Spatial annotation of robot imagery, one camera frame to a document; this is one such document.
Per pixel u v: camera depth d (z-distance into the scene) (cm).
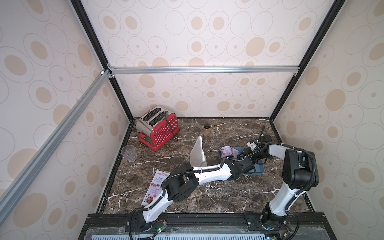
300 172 50
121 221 73
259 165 94
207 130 104
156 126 92
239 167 67
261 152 80
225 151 94
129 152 97
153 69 185
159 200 56
